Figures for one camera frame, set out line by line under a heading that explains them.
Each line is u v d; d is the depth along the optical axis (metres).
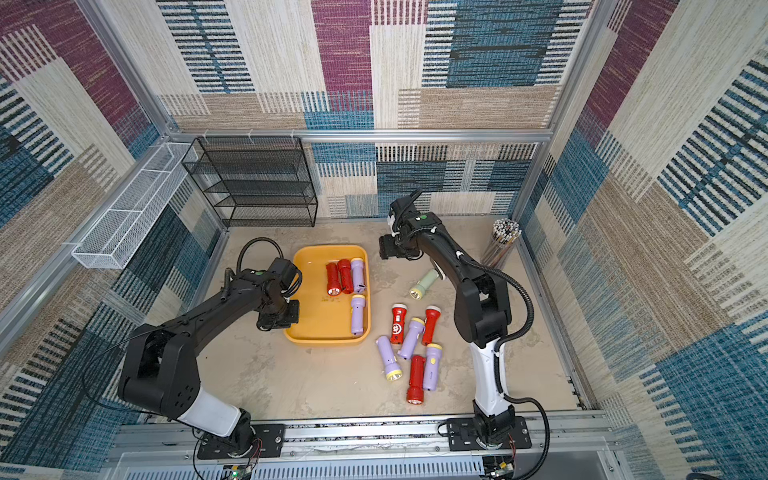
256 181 1.09
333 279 0.99
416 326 0.89
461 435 0.73
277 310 0.73
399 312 0.93
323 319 0.92
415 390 0.79
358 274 1.00
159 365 0.49
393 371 0.81
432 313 0.92
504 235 0.92
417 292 0.97
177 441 0.75
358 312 0.92
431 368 0.81
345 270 1.02
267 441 0.73
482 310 0.55
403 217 0.74
